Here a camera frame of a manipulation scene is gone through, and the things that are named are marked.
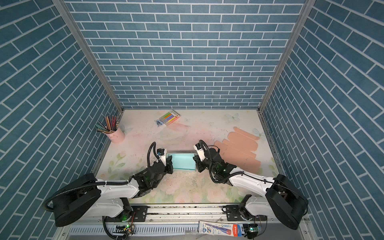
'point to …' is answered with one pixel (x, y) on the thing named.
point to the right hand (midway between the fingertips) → (192, 156)
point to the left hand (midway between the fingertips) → (173, 158)
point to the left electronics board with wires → (127, 229)
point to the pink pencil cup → (116, 137)
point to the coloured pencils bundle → (110, 125)
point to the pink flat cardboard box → (238, 150)
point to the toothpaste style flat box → (220, 228)
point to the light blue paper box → (184, 161)
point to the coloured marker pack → (170, 117)
